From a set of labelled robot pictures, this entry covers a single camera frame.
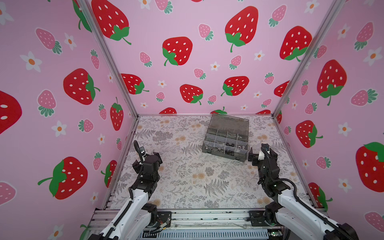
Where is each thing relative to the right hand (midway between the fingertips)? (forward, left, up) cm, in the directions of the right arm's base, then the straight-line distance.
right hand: (260, 149), depth 81 cm
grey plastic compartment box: (+17, +16, -12) cm, 26 cm away
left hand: (-7, +63, -3) cm, 63 cm away
